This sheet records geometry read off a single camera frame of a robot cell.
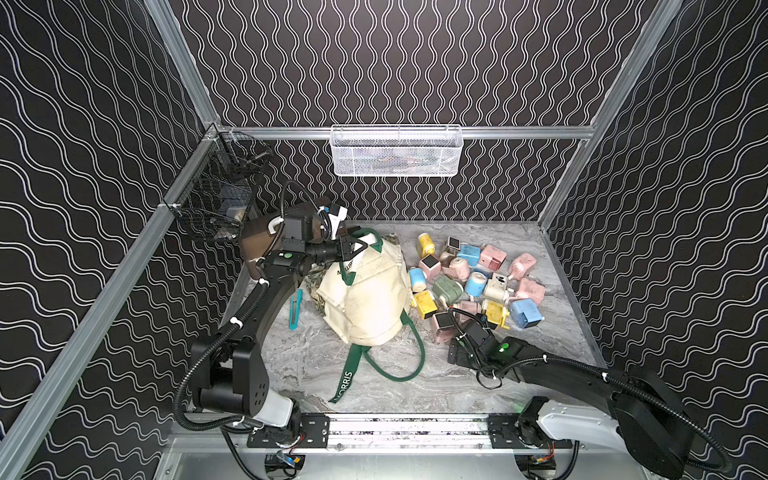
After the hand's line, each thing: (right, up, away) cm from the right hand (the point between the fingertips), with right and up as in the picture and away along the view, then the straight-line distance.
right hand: (461, 354), depth 87 cm
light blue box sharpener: (+20, +11, +3) cm, 23 cm away
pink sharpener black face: (-7, +25, +11) cm, 28 cm away
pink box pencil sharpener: (+15, +28, +17) cm, 36 cm away
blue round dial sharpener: (-12, +21, +8) cm, 25 cm away
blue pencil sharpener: (+8, +29, +17) cm, 35 cm away
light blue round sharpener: (+7, +20, +8) cm, 23 cm away
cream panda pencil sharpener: (+14, +18, +11) cm, 26 cm away
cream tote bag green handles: (-29, +14, +13) cm, 35 cm away
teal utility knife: (-51, +12, +9) cm, 53 cm away
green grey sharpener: (-2, +18, +8) cm, 20 cm away
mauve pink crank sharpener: (+4, +13, +6) cm, 15 cm away
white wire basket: (-17, +74, +43) cm, 88 cm away
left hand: (-27, +33, -9) cm, 44 cm away
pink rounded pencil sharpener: (+23, +25, +13) cm, 37 cm away
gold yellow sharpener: (+12, +11, +4) cm, 17 cm away
